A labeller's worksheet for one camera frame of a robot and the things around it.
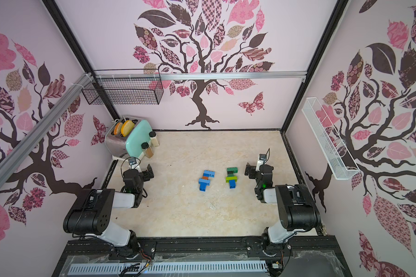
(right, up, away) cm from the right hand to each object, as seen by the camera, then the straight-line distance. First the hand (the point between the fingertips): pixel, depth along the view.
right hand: (256, 165), depth 95 cm
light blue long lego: (-27, -9, -1) cm, 29 cm away
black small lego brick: (-14, -4, +2) cm, 15 cm away
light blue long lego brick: (-27, -5, +1) cm, 27 cm away
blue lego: (-14, -10, -3) cm, 17 cm away
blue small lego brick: (-30, -11, -4) cm, 32 cm away
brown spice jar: (-64, +7, +8) cm, 65 cm away
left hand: (-65, -2, -1) cm, 65 cm away
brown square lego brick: (-29, -8, +1) cm, 30 cm away
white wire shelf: (+25, +5, -30) cm, 39 cm away
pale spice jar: (-62, +15, +12) cm, 65 cm away
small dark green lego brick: (-12, -3, +3) cm, 13 cm away
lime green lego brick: (-15, -8, 0) cm, 17 cm away
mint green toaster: (-70, +11, -2) cm, 71 cm away
